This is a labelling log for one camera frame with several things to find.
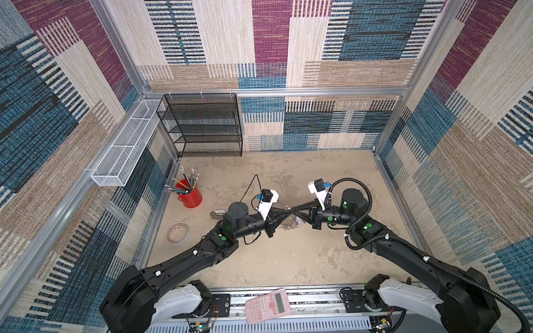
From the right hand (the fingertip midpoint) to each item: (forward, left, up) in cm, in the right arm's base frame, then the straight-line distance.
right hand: (294, 214), depth 71 cm
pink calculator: (-24, +10, -21) cm, 33 cm away
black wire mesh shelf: (+55, +43, -4) cm, 70 cm away
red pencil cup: (+17, +43, -11) cm, 48 cm away
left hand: (-1, +1, +1) cm, 2 cm away
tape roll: (+4, +48, -22) cm, 53 cm away
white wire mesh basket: (+11, +60, +12) cm, 62 cm away
